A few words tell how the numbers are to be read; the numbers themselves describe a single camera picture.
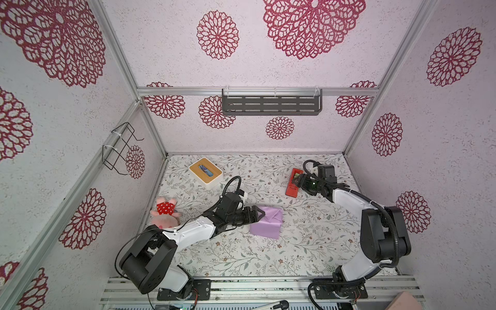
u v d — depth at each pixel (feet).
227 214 2.18
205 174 3.41
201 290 2.41
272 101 3.17
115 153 2.48
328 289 2.39
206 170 3.52
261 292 2.41
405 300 2.32
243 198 2.62
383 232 1.82
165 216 2.87
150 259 1.41
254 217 2.45
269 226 2.56
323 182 2.36
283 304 2.30
